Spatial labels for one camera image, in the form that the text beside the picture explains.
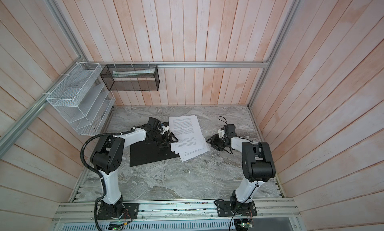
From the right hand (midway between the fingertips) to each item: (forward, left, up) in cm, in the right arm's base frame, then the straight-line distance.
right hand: (209, 141), depth 97 cm
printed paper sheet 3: (-9, +14, -2) cm, 17 cm away
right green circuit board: (-44, -16, -2) cm, 47 cm away
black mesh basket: (+38, +56, +23) cm, 71 cm away
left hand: (-4, +23, +2) cm, 23 cm away
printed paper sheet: (+11, +15, -3) cm, 18 cm away
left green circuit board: (-48, +47, -2) cm, 67 cm away
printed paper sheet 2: (-4, +12, -2) cm, 13 cm away
